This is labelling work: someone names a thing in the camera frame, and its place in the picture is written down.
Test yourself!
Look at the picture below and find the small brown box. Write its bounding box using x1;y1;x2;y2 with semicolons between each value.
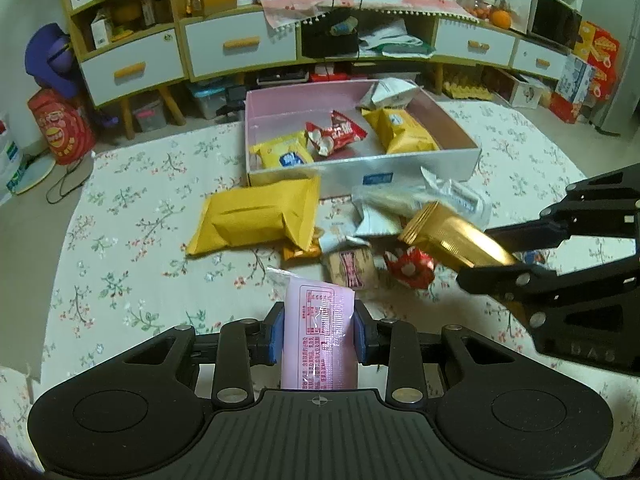
141;0;171;26

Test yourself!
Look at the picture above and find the purple fabric object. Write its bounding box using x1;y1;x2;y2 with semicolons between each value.
25;22;83;106

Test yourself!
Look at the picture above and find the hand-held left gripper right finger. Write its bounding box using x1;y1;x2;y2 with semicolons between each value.
353;302;533;407

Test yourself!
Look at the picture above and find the white printed paper bag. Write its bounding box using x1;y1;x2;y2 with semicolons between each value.
502;0;538;36

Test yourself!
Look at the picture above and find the clear box pink lid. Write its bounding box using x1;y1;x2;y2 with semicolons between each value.
131;95;168;133

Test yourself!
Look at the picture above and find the yellow snack packet blue label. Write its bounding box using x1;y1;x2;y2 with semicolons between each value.
362;107;441;156

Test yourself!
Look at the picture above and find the small white packet dark label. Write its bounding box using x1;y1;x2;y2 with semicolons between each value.
317;232;372;253

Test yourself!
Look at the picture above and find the blue white printed box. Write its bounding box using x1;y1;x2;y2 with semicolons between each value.
555;55;596;106

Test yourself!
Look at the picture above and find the small yellow packet blue label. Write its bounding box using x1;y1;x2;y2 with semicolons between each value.
250;132;315;171

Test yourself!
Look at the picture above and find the red gift box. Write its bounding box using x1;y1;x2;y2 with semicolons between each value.
549;92;585;124

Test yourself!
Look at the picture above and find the clear box blue lid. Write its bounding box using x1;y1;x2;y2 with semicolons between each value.
187;80;236;121

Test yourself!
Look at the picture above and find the white carton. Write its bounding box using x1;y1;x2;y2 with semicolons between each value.
91;10;113;48

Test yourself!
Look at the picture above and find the red printed bag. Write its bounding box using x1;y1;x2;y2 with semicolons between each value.
27;87;97;166

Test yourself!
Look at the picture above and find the white drawer yellow handle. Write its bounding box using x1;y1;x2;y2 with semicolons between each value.
434;19;516;68
184;10;298;80
512;39;568;81
80;30;185;108

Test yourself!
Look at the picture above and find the small orange snack packet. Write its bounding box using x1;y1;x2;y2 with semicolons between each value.
282;240;321;262

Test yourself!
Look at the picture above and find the orange red printed box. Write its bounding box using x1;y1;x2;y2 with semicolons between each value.
574;20;622;101

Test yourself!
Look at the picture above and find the small red snack packet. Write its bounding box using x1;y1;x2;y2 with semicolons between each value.
384;247;436;289
306;110;368;157

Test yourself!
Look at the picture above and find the black storage box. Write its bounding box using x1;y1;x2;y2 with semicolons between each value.
300;10;361;59

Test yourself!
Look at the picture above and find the plain mustard yellow snack packet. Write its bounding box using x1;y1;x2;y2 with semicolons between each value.
186;177;321;258

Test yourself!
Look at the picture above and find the grey refrigerator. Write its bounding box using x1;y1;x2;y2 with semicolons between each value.
592;35;640;136

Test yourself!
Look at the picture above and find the pink silver cardboard box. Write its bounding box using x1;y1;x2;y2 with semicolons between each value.
245;79;482;202

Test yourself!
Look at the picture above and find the pink snack packet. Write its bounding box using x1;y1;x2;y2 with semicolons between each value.
265;266;358;391

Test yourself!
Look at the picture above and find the flat black case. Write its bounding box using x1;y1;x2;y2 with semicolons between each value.
257;71;308;86

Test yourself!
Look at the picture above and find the white printed sack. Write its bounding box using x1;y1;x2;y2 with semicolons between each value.
0;112;26;196

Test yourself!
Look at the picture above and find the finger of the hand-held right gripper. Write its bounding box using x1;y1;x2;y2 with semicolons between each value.
484;164;640;261
456;262;640;373

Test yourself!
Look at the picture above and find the low wooden cabinet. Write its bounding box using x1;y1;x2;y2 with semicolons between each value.
297;2;576;98

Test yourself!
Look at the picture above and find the yellow round object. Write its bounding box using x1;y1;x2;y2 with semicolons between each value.
111;2;143;41

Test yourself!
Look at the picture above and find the brown biscuit packet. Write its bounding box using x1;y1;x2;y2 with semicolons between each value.
327;247;379;291

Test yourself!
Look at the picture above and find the pale round floor pad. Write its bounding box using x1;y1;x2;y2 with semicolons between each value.
6;155;57;196

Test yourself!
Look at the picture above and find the white box with drawing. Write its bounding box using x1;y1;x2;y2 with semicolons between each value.
500;72;548;108

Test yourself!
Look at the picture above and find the yellow egg carton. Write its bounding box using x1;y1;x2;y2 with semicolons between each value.
442;77;493;101

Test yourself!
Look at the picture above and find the gold foil snack packet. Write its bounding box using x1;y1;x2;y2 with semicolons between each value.
399;201;526;275

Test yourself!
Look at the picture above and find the clear wafer packet blue label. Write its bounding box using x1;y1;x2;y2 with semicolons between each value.
420;167;493;233

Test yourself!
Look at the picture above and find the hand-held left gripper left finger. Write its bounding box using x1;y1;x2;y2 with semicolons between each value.
107;302;286;409

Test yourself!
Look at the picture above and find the black microwave oven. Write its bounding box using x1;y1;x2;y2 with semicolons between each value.
529;0;583;51

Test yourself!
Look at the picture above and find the floral tablecloth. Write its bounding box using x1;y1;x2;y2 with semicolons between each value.
0;100;640;466

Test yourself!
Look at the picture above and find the white snack packet grey print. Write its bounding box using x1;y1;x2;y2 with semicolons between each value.
357;77;423;111

